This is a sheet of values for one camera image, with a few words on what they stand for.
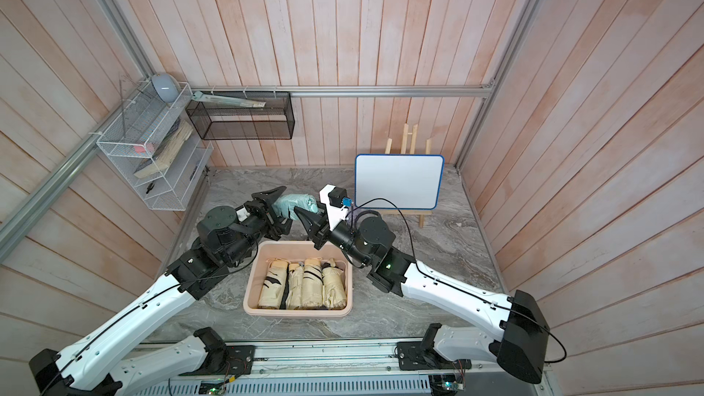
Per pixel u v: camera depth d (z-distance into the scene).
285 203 0.61
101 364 0.39
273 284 0.80
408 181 0.93
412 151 0.87
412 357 0.73
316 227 0.55
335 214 0.53
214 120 1.03
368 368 0.73
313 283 0.80
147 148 0.69
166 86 0.83
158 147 0.75
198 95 0.91
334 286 0.79
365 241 0.48
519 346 0.38
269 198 0.58
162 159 0.78
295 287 0.81
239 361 0.73
